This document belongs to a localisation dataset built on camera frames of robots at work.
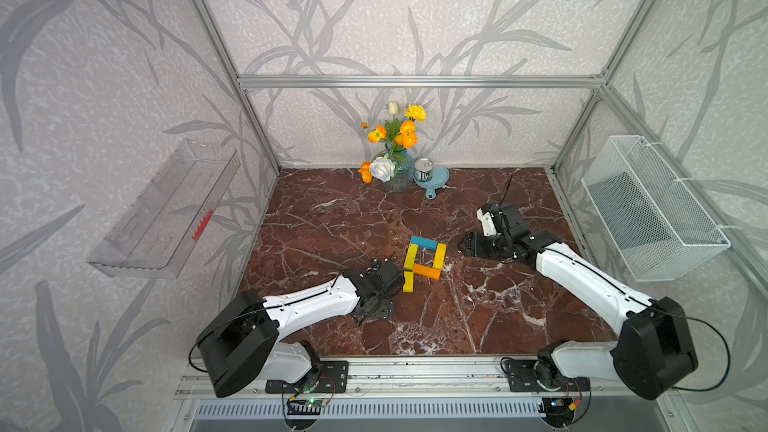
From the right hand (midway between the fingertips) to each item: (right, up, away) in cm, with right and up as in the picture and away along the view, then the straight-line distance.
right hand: (467, 244), depth 85 cm
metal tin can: (-11, +24, +30) cm, 40 cm away
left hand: (-25, -18, -2) cm, 31 cm away
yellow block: (-16, -6, +10) cm, 20 cm away
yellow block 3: (-17, -13, +3) cm, 22 cm away
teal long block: (-11, -2, +14) cm, 18 cm away
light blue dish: (-4, +21, +34) cm, 40 cm away
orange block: (-12, -9, +6) cm, 16 cm away
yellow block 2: (-7, -6, +10) cm, 14 cm away
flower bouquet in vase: (-21, +22, -2) cm, 31 cm away
